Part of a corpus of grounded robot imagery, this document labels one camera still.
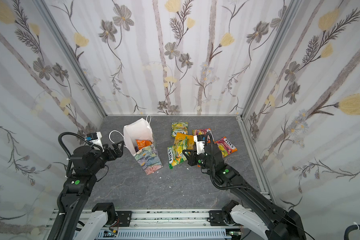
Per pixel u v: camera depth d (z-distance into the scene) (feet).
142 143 2.98
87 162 1.71
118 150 2.12
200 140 2.17
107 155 2.07
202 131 3.51
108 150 2.04
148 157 2.58
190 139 3.41
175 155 2.52
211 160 1.80
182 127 3.62
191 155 2.25
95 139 1.98
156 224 2.40
